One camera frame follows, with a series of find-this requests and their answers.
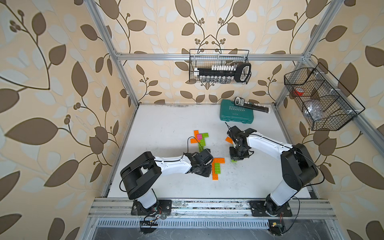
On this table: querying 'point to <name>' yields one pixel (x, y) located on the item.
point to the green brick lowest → (200, 147)
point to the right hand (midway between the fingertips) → (234, 158)
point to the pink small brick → (199, 136)
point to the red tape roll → (299, 91)
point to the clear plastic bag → (314, 110)
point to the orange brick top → (213, 168)
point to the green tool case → (230, 112)
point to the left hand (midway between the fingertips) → (208, 170)
